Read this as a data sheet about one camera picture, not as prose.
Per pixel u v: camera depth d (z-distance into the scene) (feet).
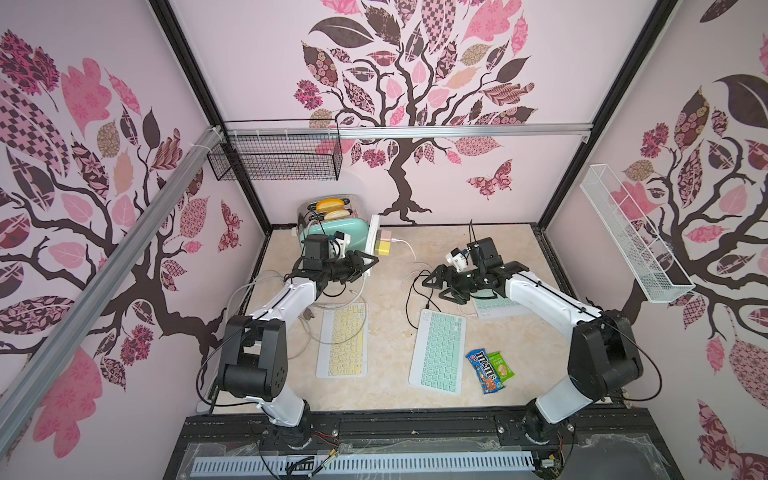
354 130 3.03
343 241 2.72
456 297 2.55
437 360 2.80
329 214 3.23
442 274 2.50
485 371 2.67
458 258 2.68
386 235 2.92
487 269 2.22
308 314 3.03
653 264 2.44
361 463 2.29
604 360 1.45
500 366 2.73
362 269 2.57
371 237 2.88
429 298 3.21
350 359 2.81
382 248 2.85
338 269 2.52
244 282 3.54
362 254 2.62
